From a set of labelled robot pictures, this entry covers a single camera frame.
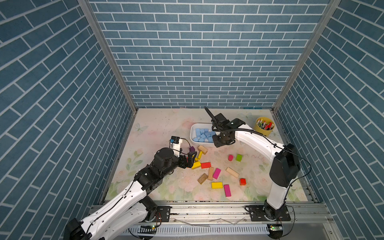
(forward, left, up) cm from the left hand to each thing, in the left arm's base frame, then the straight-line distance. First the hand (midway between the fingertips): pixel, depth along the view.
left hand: (193, 152), depth 74 cm
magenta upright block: (-3, -14, -20) cm, 25 cm away
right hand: (+11, -14, -8) cm, 20 cm away
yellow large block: (+1, -2, -18) cm, 18 cm away
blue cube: (+26, -3, -18) cm, 31 cm away
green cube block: (+8, -29, -20) cm, 36 cm away
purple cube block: (+13, +1, -19) cm, 23 cm away
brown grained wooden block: (-6, -5, -19) cm, 21 cm away
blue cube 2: (+27, -5, -18) cm, 33 cm away
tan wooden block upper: (+13, -6, -18) cm, 23 cm away
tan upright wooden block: (-3, -10, -19) cm, 22 cm away
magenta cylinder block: (+7, -23, -19) cm, 31 cm away
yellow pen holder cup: (+25, -47, -9) cm, 54 cm away
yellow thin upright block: (+9, -4, -18) cm, 21 cm away
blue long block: (+20, -1, -17) cm, 26 cm away
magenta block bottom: (-12, -19, -20) cm, 30 cm away
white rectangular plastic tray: (+25, +1, -18) cm, 31 cm away
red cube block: (-8, -28, -18) cm, 35 cm away
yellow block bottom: (-10, -13, -20) cm, 26 cm away
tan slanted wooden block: (-2, -23, -19) cm, 30 cm away
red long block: (+2, -8, -19) cm, 21 cm away
